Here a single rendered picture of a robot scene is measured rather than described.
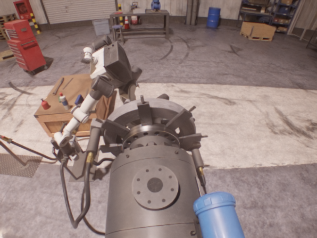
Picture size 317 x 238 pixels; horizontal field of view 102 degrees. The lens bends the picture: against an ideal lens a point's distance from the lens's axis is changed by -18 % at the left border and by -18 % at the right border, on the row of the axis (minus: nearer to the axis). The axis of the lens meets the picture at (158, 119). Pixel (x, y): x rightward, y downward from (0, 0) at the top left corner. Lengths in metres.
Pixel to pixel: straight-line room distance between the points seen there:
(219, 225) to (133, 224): 0.35
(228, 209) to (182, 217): 0.22
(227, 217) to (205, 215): 0.07
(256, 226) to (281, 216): 0.31
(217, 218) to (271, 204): 1.45
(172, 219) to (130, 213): 0.18
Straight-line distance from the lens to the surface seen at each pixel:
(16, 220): 2.16
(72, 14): 10.25
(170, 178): 0.75
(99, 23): 7.18
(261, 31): 7.86
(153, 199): 0.71
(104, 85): 1.14
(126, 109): 1.04
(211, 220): 0.63
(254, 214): 1.89
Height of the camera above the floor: 1.60
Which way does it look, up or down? 44 degrees down
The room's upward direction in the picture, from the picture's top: straight up
